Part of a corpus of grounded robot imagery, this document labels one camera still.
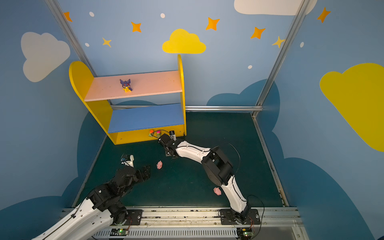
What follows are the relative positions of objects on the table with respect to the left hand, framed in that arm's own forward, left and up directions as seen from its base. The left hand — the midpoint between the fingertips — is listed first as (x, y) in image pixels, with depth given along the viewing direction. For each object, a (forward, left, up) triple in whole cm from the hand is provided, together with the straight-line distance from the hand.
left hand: (147, 169), depth 78 cm
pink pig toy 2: (-8, -39, -11) cm, 41 cm away
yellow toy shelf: (+59, +28, -10) cm, 66 cm away
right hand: (+18, -12, -7) cm, 23 cm away
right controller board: (-27, -51, -13) cm, 59 cm away
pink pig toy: (+7, -4, -10) cm, 13 cm away
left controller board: (-27, +14, -14) cm, 33 cm away
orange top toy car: (+31, +6, -8) cm, 32 cm away
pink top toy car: (+30, 0, -8) cm, 31 cm away
